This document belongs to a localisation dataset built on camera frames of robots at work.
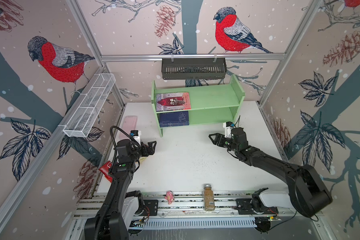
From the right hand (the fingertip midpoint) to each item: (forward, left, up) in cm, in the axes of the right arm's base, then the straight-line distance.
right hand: (211, 138), depth 86 cm
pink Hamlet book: (+13, +23, +17) cm, 31 cm away
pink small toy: (-30, +23, -10) cm, 39 cm away
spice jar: (-31, +3, -8) cm, 32 cm away
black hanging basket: (+48, +24, +17) cm, 56 cm away
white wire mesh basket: (+5, +67, +21) cm, 71 cm away
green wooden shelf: (+13, +2, +15) cm, 20 cm away
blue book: (+10, +23, +5) cm, 26 cm away
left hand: (-6, +36, +3) cm, 37 cm away
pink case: (+16, +58, -9) cm, 61 cm away
